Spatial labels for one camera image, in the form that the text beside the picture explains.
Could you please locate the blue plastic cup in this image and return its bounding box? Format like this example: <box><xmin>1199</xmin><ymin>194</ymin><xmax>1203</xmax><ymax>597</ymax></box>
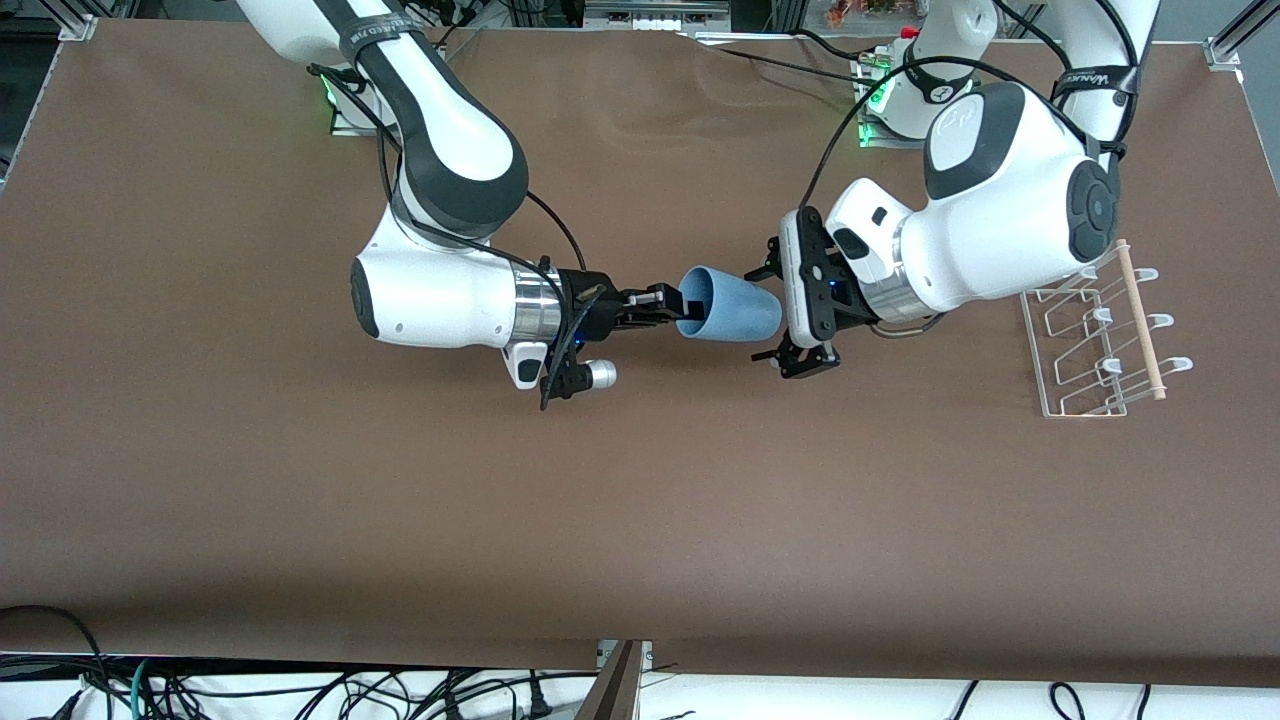
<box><xmin>675</xmin><ymin>265</ymin><xmax>784</xmax><ymax>343</ymax></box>

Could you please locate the brown table cover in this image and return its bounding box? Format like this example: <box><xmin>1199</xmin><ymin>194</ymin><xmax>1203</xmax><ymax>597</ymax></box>
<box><xmin>0</xmin><ymin>18</ymin><xmax>1280</xmax><ymax>689</ymax></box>

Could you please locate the white power strip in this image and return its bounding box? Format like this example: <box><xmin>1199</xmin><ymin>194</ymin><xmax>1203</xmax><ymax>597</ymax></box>
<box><xmin>583</xmin><ymin>0</ymin><xmax>731</xmax><ymax>33</ymax></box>

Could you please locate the orange red item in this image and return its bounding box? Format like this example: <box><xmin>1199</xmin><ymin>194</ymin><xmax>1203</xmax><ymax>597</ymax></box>
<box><xmin>825</xmin><ymin>0</ymin><xmax>906</xmax><ymax>29</ymax></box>

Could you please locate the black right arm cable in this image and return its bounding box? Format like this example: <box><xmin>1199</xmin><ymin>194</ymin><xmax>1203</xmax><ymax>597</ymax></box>
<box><xmin>305</xmin><ymin>62</ymin><xmax>606</xmax><ymax>411</ymax></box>

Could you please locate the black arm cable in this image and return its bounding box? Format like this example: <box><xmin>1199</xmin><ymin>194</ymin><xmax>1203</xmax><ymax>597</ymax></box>
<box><xmin>305</xmin><ymin>62</ymin><xmax>606</xmax><ymax>411</ymax></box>
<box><xmin>795</xmin><ymin>55</ymin><xmax>1141</xmax><ymax>216</ymax></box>

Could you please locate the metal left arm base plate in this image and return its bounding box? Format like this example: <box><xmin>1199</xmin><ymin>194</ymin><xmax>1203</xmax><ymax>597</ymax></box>
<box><xmin>853</xmin><ymin>50</ymin><xmax>936</xmax><ymax>149</ymax></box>

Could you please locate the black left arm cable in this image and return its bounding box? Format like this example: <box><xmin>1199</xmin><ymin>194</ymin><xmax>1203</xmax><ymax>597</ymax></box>
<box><xmin>795</xmin><ymin>55</ymin><xmax>1141</xmax><ymax>216</ymax></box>

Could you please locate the long black table cable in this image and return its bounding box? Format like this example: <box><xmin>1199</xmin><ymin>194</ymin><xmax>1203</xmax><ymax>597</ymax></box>
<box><xmin>690</xmin><ymin>35</ymin><xmax>881</xmax><ymax>89</ymax></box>

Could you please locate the white wire cup rack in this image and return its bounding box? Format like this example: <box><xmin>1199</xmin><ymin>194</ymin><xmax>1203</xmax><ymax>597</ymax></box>
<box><xmin>1020</xmin><ymin>238</ymin><xmax>1195</xmax><ymax>419</ymax></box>

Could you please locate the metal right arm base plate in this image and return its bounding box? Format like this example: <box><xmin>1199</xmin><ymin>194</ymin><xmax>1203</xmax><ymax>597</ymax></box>
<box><xmin>328</xmin><ymin>70</ymin><xmax>401</xmax><ymax>138</ymax></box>

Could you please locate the brown angled post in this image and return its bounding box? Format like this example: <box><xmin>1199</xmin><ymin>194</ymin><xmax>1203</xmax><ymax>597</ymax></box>
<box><xmin>572</xmin><ymin>640</ymin><xmax>643</xmax><ymax>720</ymax></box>

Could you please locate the black cable with plug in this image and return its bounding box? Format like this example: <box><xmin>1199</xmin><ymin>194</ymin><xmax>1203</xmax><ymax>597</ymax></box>
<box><xmin>515</xmin><ymin>672</ymin><xmax>556</xmax><ymax>720</ymax></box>

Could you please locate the aluminium frame profile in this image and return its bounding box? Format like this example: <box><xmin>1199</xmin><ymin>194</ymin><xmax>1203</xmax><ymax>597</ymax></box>
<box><xmin>55</xmin><ymin>0</ymin><xmax>101</xmax><ymax>43</ymax></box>
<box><xmin>1205</xmin><ymin>0</ymin><xmax>1280</xmax><ymax>69</ymax></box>

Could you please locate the thick black looped cable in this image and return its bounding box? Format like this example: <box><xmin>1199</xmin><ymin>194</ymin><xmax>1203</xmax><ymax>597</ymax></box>
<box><xmin>0</xmin><ymin>604</ymin><xmax>113</xmax><ymax>720</ymax></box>

